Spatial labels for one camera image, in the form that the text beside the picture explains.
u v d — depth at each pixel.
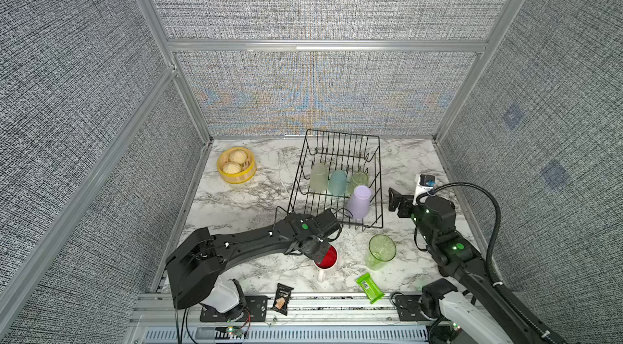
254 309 0.74
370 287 0.77
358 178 0.98
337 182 0.96
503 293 0.46
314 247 0.65
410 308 0.73
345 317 0.73
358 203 0.83
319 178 0.97
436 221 0.57
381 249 0.73
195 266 0.41
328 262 0.74
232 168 1.01
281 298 0.73
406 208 0.69
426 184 0.65
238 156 1.04
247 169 1.02
